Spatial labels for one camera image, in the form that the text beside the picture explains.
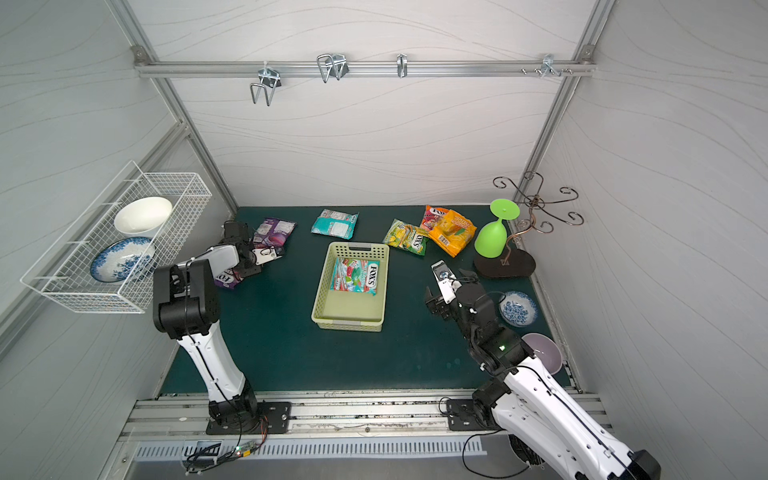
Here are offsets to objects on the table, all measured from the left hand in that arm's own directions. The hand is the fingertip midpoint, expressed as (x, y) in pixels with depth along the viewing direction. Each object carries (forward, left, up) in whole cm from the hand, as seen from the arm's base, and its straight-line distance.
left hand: (248, 257), depth 101 cm
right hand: (-18, -65, +18) cm, 70 cm away
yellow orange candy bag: (+12, -72, +1) cm, 73 cm away
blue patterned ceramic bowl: (-22, +9, +29) cm, 38 cm away
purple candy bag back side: (+12, -5, -1) cm, 13 cm away
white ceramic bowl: (-10, +13, +30) cm, 34 cm away
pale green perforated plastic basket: (-16, -37, -6) cm, 41 cm away
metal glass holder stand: (+1, -93, -2) cm, 93 cm away
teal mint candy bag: (+18, -28, -2) cm, 33 cm away
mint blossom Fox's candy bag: (-6, -38, -1) cm, 38 cm away
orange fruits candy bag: (+21, -65, -1) cm, 69 cm away
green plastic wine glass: (-6, -78, +19) cm, 80 cm away
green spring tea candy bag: (+12, -55, -3) cm, 56 cm away
